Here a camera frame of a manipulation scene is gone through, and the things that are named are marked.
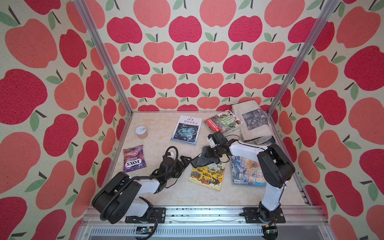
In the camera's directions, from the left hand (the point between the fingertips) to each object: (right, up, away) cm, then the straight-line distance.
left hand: (190, 166), depth 86 cm
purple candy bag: (-36, +3, +7) cm, 37 cm away
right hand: (+10, +3, +8) cm, 13 cm away
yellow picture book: (+12, -6, +2) cm, 14 cm away
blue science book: (-3, +20, +23) cm, 31 cm away
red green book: (+26, +26, +25) cm, 45 cm away
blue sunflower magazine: (+33, -4, 0) cm, 34 cm away
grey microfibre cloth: (+7, +2, +3) cm, 8 cm away
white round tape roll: (-34, +19, +16) cm, 42 cm away
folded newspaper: (+45, +22, +18) cm, 53 cm away
